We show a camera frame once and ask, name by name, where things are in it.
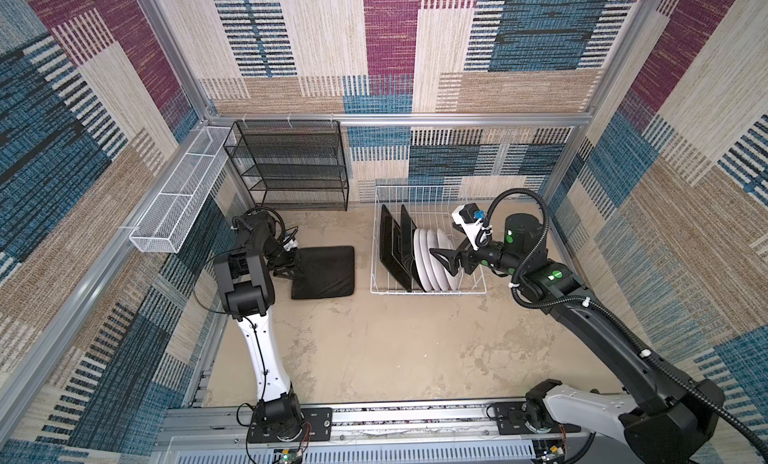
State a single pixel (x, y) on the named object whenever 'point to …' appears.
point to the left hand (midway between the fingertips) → (296, 269)
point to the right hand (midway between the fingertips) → (445, 240)
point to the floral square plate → (390, 249)
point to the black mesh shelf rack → (297, 164)
